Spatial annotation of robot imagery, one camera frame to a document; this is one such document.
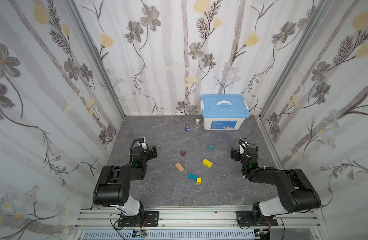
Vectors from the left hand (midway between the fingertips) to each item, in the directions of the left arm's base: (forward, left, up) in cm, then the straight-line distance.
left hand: (148, 144), depth 94 cm
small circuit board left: (-47, -1, -6) cm, 47 cm away
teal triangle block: (+1, -42, -6) cm, 42 cm away
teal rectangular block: (-19, -28, -6) cm, 35 cm away
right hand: (-3, -61, +2) cm, 61 cm away
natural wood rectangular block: (-14, -20, -5) cm, 25 cm away
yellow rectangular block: (-11, -38, -5) cm, 40 cm away
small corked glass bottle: (+19, -34, -6) cm, 39 cm away
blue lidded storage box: (+20, -51, +9) cm, 56 cm away
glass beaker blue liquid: (+18, -26, -1) cm, 31 cm away
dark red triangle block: (-3, -22, -7) cm, 23 cm away
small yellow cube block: (-22, -32, -6) cm, 39 cm away
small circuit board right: (-48, -62, -8) cm, 79 cm away
